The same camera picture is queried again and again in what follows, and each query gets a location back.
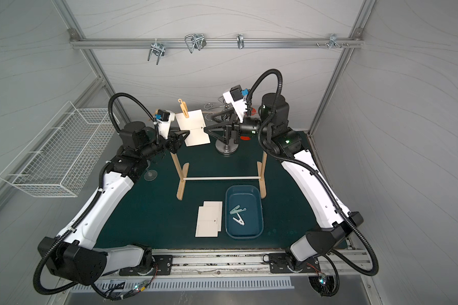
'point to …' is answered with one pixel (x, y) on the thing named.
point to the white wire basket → (53, 161)
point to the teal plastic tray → (252, 218)
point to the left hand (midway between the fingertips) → (181, 130)
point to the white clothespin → (240, 220)
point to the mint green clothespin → (236, 210)
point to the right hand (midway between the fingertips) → (207, 123)
